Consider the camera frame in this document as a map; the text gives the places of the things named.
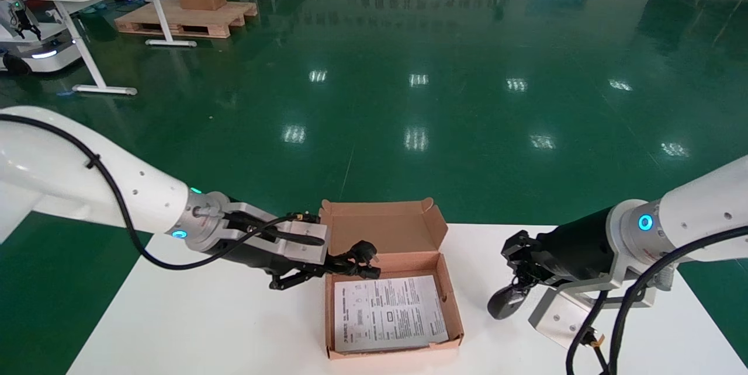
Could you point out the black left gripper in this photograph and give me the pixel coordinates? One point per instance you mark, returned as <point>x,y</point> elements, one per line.
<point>257,258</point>

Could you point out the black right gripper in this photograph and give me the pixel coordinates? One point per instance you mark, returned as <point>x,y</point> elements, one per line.
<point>575,249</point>

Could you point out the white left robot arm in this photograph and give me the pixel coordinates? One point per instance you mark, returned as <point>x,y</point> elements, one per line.
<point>64,182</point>

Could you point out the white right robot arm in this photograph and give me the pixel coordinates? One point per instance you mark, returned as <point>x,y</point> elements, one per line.
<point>701,211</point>

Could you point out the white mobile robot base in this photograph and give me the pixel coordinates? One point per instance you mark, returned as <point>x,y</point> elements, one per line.
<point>35,51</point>

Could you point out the brown cardboard storage box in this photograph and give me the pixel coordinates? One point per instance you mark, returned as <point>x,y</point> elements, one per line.
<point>380,235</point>

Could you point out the white printed instruction sheet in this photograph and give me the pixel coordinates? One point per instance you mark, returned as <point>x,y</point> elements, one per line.
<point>388,313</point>

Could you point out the wooden pallet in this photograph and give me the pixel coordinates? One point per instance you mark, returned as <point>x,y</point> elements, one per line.
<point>193,18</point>

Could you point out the blue floor scrap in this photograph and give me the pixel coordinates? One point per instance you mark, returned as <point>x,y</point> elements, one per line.
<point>66,94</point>

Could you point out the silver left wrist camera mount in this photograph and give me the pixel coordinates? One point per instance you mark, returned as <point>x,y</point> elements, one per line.
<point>301,246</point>

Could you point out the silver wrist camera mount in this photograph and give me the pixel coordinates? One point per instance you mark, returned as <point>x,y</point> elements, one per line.
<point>301,246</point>
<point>564,313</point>

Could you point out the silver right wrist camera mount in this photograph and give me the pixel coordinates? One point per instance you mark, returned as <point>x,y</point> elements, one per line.
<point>564,313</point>

